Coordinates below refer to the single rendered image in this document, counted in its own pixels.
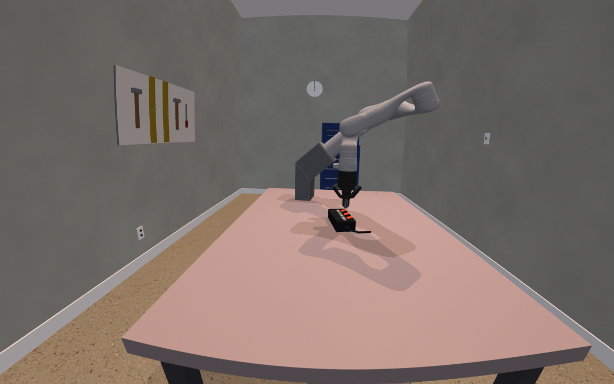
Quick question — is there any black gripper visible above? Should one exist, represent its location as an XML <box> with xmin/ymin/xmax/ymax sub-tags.
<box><xmin>332</xmin><ymin>171</ymin><xmax>362</xmax><ymax>209</ymax></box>

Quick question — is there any black power strip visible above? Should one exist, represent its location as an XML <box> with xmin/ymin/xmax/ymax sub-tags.
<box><xmin>328</xmin><ymin>209</ymin><xmax>371</xmax><ymax>234</ymax></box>

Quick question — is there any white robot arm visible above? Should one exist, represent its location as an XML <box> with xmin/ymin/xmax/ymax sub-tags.
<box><xmin>323</xmin><ymin>82</ymin><xmax>439</xmax><ymax>172</ymax></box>

